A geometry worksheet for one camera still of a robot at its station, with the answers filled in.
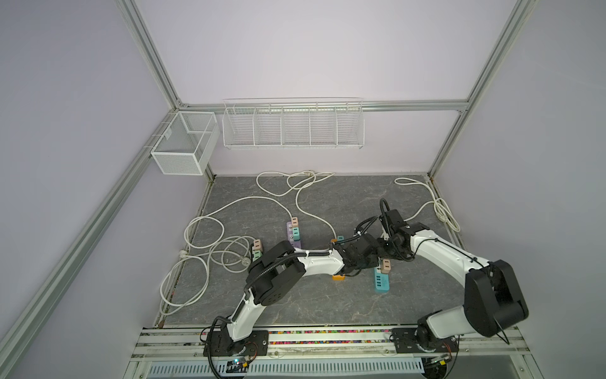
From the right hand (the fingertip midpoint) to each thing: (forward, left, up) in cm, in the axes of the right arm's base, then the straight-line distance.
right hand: (384, 253), depth 89 cm
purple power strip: (+4, +34, -1) cm, 34 cm away
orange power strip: (-8, +18, -4) cm, 20 cm away
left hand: (-4, +2, -1) cm, 5 cm away
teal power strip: (-10, +2, -2) cm, 11 cm away
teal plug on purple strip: (+7, +34, +3) cm, 35 cm away
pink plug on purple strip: (+12, +35, +3) cm, 37 cm away
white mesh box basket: (+42, +82, +20) cm, 95 cm away
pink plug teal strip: (-6, +1, +3) cm, 7 cm away
